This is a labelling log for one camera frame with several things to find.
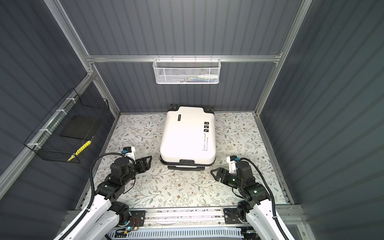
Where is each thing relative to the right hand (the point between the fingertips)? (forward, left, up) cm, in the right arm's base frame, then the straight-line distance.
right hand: (217, 175), depth 77 cm
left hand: (+8, +38, +4) cm, 39 cm away
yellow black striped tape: (+5, +64, +18) cm, 67 cm away
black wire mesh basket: (+12, +75, +21) cm, 79 cm away
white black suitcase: (+15, +15, +10) cm, 24 cm away
